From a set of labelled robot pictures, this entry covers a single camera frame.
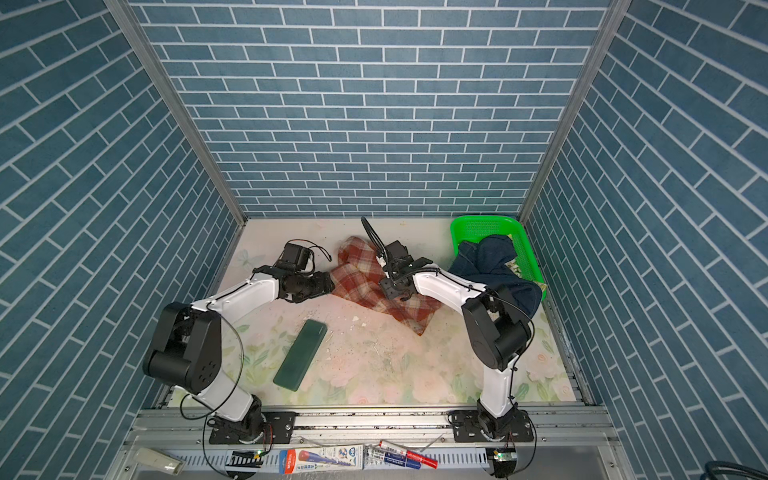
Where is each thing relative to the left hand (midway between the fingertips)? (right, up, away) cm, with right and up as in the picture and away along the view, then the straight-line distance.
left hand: (327, 287), depth 93 cm
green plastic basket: (+54, +20, +24) cm, 62 cm away
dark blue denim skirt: (+53, +7, +9) cm, 54 cm away
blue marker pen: (+21, -37, -24) cm, 49 cm away
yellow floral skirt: (+62, +7, +9) cm, 63 cm away
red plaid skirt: (+9, +3, +3) cm, 10 cm away
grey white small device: (-31, -35, -26) cm, 54 cm away
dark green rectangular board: (-6, -18, -9) cm, 21 cm away
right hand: (+20, +2, +1) cm, 21 cm away
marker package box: (+5, -37, -24) cm, 44 cm away
